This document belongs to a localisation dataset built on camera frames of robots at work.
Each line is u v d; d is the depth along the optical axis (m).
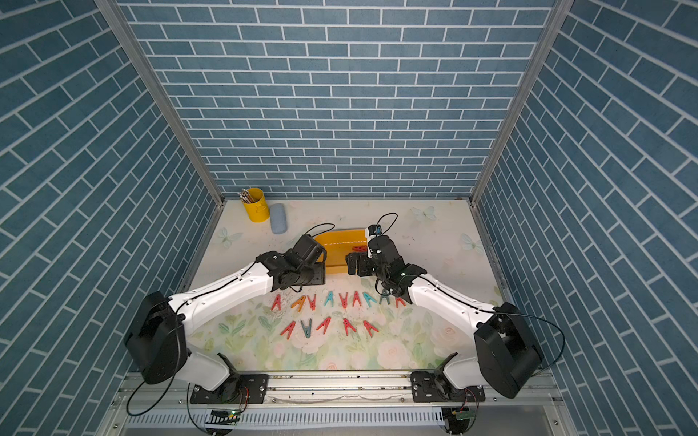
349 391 0.74
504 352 0.42
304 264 0.65
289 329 0.85
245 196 0.99
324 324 0.86
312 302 0.90
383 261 0.63
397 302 0.91
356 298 0.91
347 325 0.85
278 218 1.12
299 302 0.91
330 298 0.91
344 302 0.90
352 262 0.76
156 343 0.41
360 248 1.02
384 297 0.91
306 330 0.84
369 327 0.85
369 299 0.91
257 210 1.08
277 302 0.89
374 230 0.75
